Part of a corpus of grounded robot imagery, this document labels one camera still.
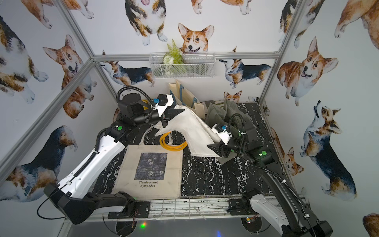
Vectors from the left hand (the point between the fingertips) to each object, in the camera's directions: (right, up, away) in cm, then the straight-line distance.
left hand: (184, 106), depth 60 cm
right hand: (+12, -15, +9) cm, 21 cm away
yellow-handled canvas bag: (+6, -13, +9) cm, 16 cm away
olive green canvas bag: (+22, -2, +22) cm, 31 cm away
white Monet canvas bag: (-22, -36, +25) cm, 49 cm away
